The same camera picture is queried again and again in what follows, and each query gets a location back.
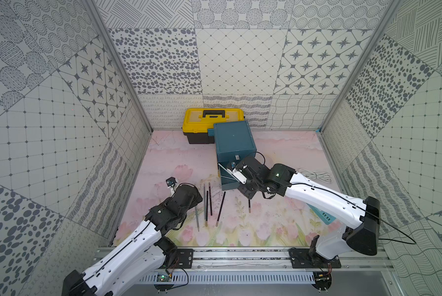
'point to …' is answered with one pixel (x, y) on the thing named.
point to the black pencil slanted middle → (220, 208)
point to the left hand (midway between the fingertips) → (191, 191)
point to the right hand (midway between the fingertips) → (245, 184)
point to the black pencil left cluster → (207, 208)
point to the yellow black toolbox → (195, 122)
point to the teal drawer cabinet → (234, 142)
